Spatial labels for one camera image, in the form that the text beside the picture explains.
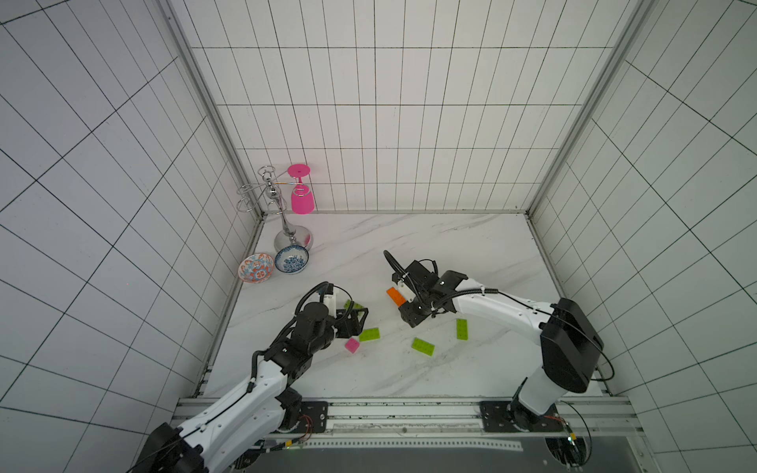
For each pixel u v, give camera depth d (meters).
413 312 0.74
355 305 0.92
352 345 0.85
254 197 1.16
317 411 0.75
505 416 0.73
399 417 0.74
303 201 1.04
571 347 0.44
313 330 0.63
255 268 1.01
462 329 0.87
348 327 0.71
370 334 0.87
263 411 0.59
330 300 0.73
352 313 0.73
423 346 0.85
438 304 0.59
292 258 1.03
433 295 0.61
